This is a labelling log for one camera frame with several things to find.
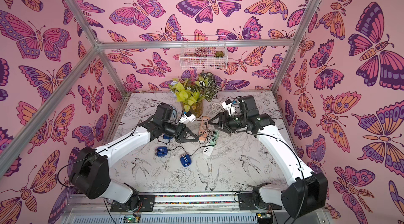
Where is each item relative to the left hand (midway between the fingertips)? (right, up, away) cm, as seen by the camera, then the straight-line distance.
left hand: (196, 141), depth 69 cm
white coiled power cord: (+12, +14, +41) cm, 45 cm away
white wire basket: (+3, +48, +27) cm, 55 cm away
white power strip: (+6, -8, +21) cm, 23 cm away
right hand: (+7, +8, +2) cm, 11 cm away
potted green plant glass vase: (-4, +23, +19) cm, 30 cm away
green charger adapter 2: (+8, -4, +17) cm, 20 cm away
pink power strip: (+3, +1, +28) cm, 28 cm away
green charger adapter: (+10, -1, +19) cm, 22 cm away
